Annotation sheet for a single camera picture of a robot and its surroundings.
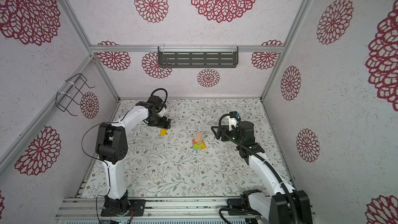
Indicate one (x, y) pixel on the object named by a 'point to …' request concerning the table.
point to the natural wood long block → (198, 138)
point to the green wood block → (198, 146)
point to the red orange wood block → (194, 142)
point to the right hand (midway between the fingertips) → (217, 125)
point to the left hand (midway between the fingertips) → (162, 128)
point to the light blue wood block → (194, 149)
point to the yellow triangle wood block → (163, 131)
